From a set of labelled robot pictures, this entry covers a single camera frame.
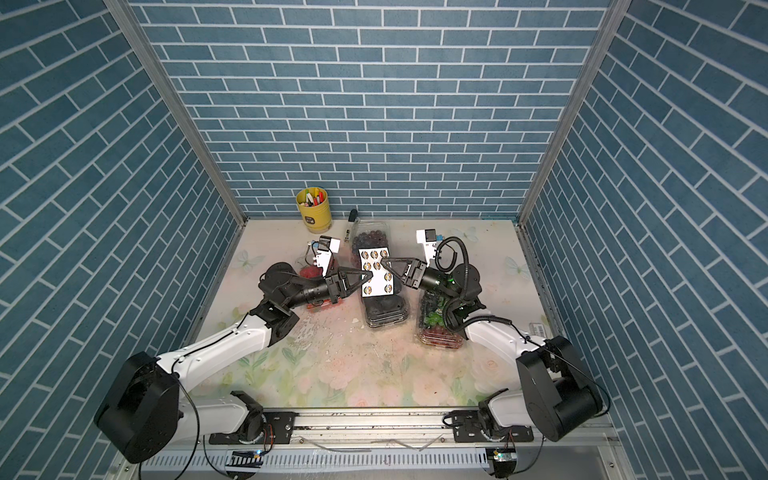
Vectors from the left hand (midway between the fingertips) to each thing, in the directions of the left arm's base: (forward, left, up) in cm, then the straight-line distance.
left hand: (377, 284), depth 67 cm
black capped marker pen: (+47, +12, -25) cm, 54 cm away
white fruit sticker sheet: (+2, -1, -2) cm, 3 cm away
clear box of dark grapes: (+35, +5, -22) cm, 42 cm away
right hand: (+3, -2, +1) cm, 4 cm away
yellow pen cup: (+46, +26, -17) cm, 55 cm away
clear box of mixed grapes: (0, -15, -23) cm, 28 cm away
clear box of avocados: (+7, -1, -26) cm, 27 cm away
